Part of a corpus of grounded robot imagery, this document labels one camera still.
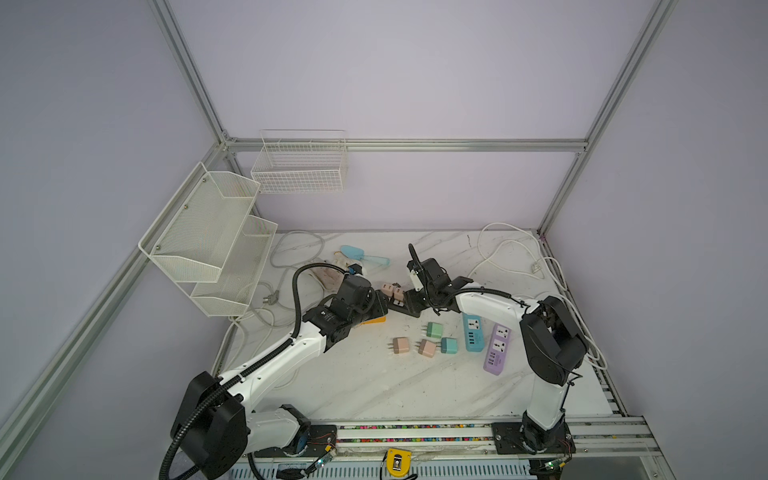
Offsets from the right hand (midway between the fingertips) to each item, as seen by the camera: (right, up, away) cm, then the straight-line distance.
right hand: (410, 296), depth 93 cm
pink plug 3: (-3, -14, -5) cm, 15 cm away
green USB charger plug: (+7, -10, -2) cm, 13 cm away
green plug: (+12, -14, -5) cm, 19 cm away
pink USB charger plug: (+5, -15, -5) cm, 17 cm away
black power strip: (0, -1, -10) cm, 11 cm away
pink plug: (-7, +2, +2) cm, 8 cm away
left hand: (-9, 0, -12) cm, 15 cm away
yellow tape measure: (-2, -36, -23) cm, 43 cm away
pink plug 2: (-4, +1, +1) cm, 4 cm away
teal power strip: (+20, -12, -3) cm, 23 cm away
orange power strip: (-10, -3, -20) cm, 23 cm away
